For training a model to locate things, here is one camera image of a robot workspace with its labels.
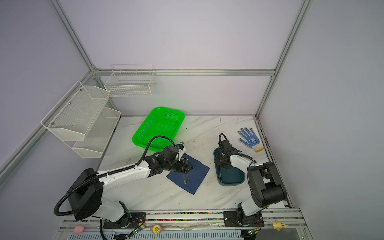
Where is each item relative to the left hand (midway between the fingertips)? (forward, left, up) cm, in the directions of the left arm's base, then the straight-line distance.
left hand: (187, 167), depth 82 cm
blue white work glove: (+24, -45, -9) cm, 52 cm away
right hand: (+8, -19, -9) cm, 23 cm away
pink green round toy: (-28, +13, -5) cm, 32 cm away
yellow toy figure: (-27, -43, -4) cm, 51 cm away
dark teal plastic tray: (-1, -23, -10) cm, 25 cm away
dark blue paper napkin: (-1, -5, -10) cm, 11 cm away
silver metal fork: (-3, +1, -10) cm, 10 cm away
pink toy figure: (-28, +51, -9) cm, 59 cm away
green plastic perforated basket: (+43, +24, -9) cm, 50 cm away
